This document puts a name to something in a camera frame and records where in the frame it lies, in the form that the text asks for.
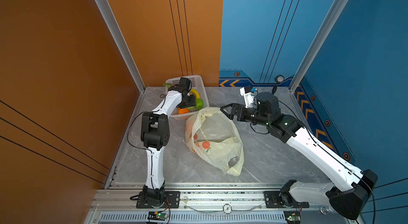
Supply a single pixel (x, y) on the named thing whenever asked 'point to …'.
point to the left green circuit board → (156, 215)
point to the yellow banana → (195, 92)
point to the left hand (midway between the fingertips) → (192, 101)
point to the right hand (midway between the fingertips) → (227, 109)
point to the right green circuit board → (292, 217)
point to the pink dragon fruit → (167, 84)
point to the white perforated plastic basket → (170, 82)
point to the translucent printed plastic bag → (211, 132)
